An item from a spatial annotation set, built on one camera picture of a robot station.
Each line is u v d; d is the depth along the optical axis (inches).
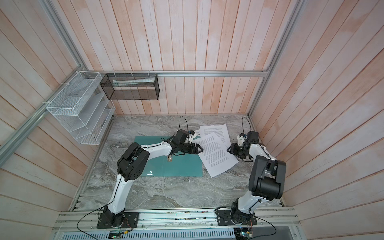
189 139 32.9
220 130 43.4
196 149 34.6
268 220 25.0
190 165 36.2
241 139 34.5
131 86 40.9
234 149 33.0
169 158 37.5
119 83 35.3
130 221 28.8
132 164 22.2
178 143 31.9
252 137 29.5
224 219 28.8
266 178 19.0
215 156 38.5
